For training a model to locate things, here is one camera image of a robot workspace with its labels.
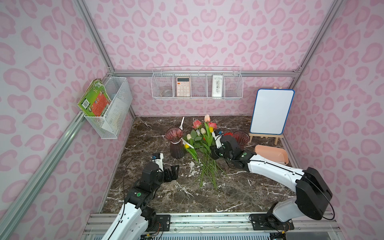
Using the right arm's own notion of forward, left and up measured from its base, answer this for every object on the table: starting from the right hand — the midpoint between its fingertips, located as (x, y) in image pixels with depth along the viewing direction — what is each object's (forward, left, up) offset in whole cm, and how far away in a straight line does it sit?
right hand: (209, 147), depth 84 cm
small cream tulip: (+15, +13, -11) cm, 23 cm away
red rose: (+22, -16, -17) cm, 32 cm away
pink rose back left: (+27, +8, -11) cm, 30 cm away
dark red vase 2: (+5, -19, +2) cm, 20 cm away
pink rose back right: (+25, -4, -10) cm, 27 cm away
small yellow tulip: (+7, +14, -10) cm, 19 cm away
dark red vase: (+7, +20, +1) cm, 21 cm away
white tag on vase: (+7, +15, -5) cm, 17 cm away
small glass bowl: (+30, +26, +15) cm, 42 cm away
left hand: (-11, +19, -1) cm, 22 cm away
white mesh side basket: (+1, +49, +19) cm, 52 cm away
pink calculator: (+33, +16, +16) cm, 40 cm away
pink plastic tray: (+3, -44, -14) cm, 46 cm away
